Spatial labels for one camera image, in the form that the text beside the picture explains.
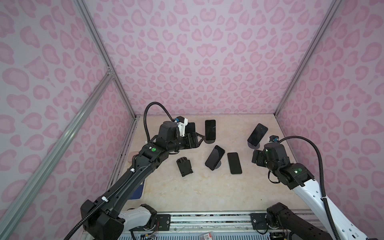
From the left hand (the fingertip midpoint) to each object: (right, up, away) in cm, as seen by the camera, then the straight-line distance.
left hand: (199, 136), depth 70 cm
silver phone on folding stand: (-6, +4, +27) cm, 28 cm away
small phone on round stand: (+38, 0, +27) cm, 47 cm away
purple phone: (+22, -18, +23) cm, 37 cm away
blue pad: (-32, -31, +9) cm, 45 cm away
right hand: (+31, -9, +4) cm, 33 cm away
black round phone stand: (+8, -6, +36) cm, 37 cm away
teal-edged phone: (+10, -14, +19) cm, 26 cm away
